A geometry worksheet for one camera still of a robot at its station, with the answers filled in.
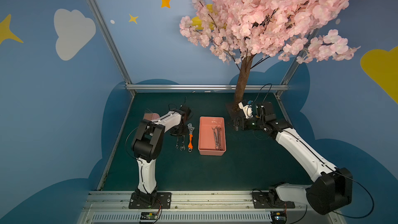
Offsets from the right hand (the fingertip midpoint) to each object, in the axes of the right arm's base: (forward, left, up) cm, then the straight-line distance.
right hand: (235, 120), depth 81 cm
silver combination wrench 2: (+7, +10, -20) cm, 24 cm away
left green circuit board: (-43, +40, -21) cm, 62 cm away
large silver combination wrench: (-7, +28, -20) cm, 36 cm away
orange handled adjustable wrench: (-6, +24, -19) cm, 32 cm away
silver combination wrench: (-7, +33, -20) cm, 39 cm away
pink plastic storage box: (-2, +15, -21) cm, 26 cm away
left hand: (+1, +32, -19) cm, 37 cm away
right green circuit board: (-39, -21, -23) cm, 50 cm away
